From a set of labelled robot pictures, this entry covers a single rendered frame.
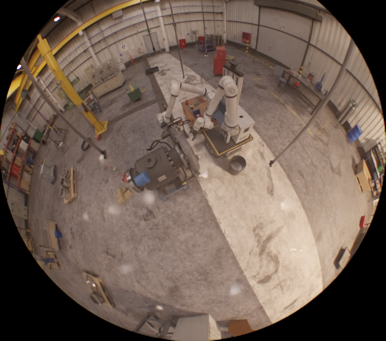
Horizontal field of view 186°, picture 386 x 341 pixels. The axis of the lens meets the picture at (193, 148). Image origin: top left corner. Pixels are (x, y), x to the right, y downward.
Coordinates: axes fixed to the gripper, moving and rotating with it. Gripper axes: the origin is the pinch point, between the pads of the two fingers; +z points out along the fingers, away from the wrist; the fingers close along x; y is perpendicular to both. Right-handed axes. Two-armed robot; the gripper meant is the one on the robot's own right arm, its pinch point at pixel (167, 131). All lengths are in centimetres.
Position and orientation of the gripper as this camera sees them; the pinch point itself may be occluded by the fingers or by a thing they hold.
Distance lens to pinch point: 210.9
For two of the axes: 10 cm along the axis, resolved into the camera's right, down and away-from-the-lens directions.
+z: 4.4, 8.8, 2.0
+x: -7.8, 4.8, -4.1
